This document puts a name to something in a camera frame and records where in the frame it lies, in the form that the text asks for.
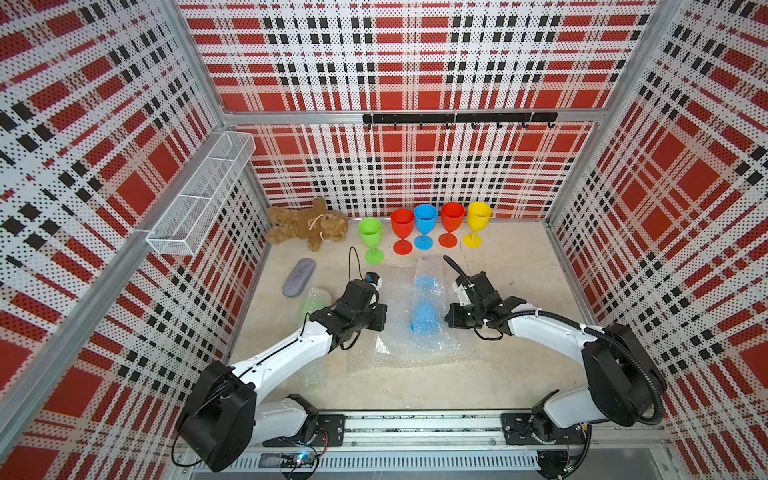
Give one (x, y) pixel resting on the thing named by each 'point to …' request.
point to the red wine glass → (453, 214)
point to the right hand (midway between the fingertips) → (451, 317)
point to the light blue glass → (428, 313)
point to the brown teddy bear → (313, 226)
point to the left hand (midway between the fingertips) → (386, 310)
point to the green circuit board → (302, 459)
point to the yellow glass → (478, 216)
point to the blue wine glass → (425, 216)
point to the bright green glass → (371, 231)
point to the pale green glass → (314, 300)
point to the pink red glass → (403, 220)
